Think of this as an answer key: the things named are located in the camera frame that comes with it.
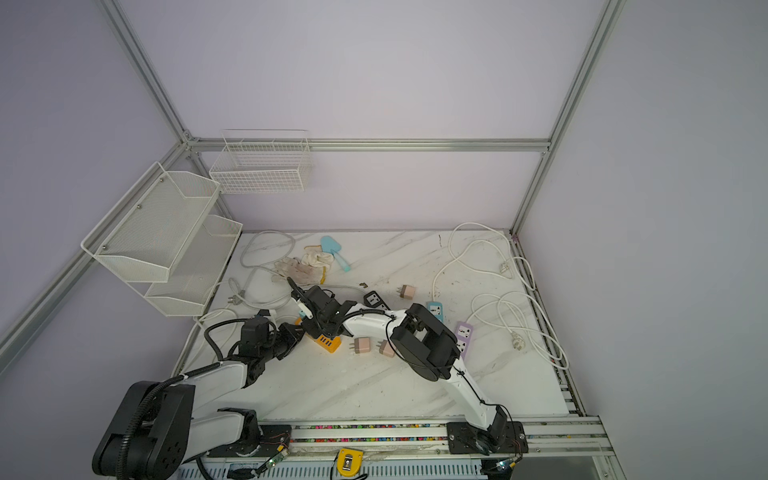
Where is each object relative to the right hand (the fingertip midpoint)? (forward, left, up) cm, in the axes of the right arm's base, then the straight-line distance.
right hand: (307, 317), depth 92 cm
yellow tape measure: (-37, -17, -3) cm, 41 cm away
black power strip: (+8, -20, -2) cm, 22 cm away
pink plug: (+12, -31, -3) cm, 33 cm away
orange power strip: (-8, -8, -2) cm, 11 cm away
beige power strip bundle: (+21, +4, -2) cm, 22 cm away
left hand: (-4, 0, -2) cm, 5 cm away
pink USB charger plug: (-9, -25, -3) cm, 26 cm away
